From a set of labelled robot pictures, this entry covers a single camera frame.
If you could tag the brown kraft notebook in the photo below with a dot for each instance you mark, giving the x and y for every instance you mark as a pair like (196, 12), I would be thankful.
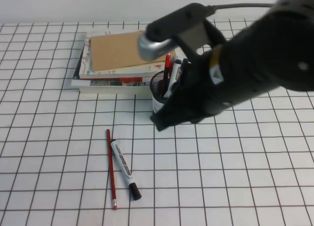
(114, 51)

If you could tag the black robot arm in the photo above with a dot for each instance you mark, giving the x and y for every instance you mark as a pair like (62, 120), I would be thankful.
(277, 50)

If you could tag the grey marker black cap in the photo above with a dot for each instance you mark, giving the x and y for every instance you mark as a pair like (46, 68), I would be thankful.
(174, 77)

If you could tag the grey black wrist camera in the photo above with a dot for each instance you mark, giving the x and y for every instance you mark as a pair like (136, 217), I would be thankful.
(158, 38)

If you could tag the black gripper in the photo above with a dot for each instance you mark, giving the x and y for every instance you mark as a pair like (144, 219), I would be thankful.
(208, 86)

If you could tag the black mesh pen holder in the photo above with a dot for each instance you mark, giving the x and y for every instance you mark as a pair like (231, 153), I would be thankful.
(157, 87)

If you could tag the thick white bottom book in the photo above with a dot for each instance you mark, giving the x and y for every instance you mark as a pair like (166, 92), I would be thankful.
(112, 82)

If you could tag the red pen silver tip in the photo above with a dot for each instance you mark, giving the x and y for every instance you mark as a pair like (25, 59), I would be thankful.
(167, 67)

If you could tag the red pencil with eraser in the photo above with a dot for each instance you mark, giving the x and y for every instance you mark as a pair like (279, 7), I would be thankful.
(111, 170)

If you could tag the white marker black cap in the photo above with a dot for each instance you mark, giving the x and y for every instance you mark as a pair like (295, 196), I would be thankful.
(125, 171)

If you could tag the white red middle book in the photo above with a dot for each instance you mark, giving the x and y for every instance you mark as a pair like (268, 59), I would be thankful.
(134, 71)

